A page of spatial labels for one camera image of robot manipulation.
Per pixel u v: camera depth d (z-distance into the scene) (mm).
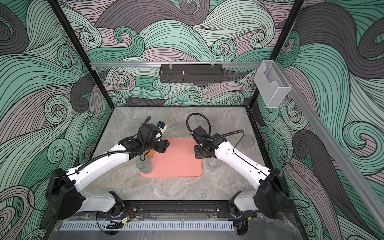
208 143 536
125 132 1055
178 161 898
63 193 386
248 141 946
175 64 922
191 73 951
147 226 697
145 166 878
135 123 1069
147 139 610
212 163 879
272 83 791
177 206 746
